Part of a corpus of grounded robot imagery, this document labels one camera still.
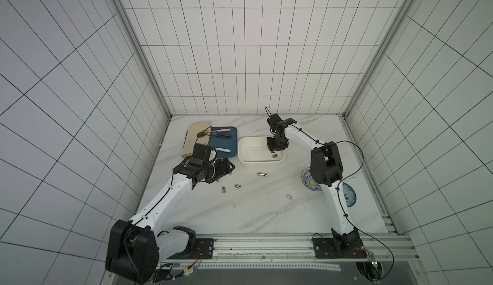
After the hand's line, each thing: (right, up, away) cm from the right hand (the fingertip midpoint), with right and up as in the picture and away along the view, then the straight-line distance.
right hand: (266, 148), depth 102 cm
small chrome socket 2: (+4, -2, -2) cm, 5 cm away
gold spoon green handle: (-26, +7, +8) cm, 28 cm away
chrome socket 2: (-22, -18, -14) cm, 32 cm away
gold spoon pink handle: (-25, +10, +8) cm, 28 cm away
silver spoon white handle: (-24, -1, +2) cm, 24 cm away
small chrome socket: (+9, -21, -16) cm, 28 cm away
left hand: (-20, -9, -21) cm, 30 cm away
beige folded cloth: (-44, +6, +7) cm, 45 cm away
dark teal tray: (-23, +3, +4) cm, 24 cm away
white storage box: (-7, -2, -1) cm, 7 cm away
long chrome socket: (-2, -12, -10) cm, 16 cm away
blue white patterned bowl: (+36, -19, -18) cm, 45 cm away
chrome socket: (-15, -17, -13) cm, 26 cm away
